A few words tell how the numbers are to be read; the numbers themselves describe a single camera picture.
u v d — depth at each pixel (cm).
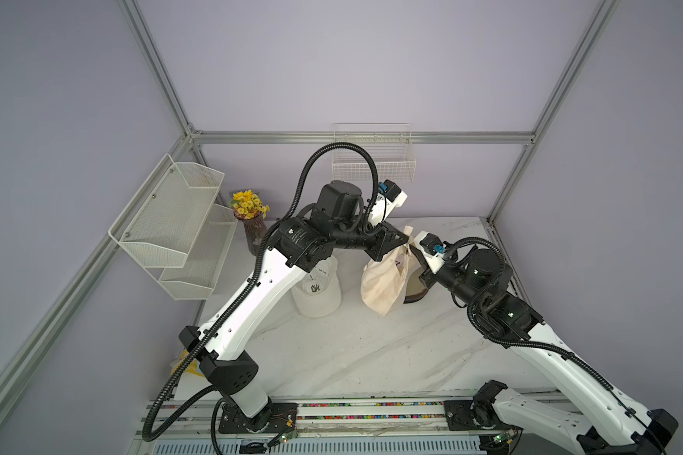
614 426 39
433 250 52
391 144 95
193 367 38
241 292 41
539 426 53
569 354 43
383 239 51
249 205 91
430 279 58
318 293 98
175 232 77
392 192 51
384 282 68
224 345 40
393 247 58
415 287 98
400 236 58
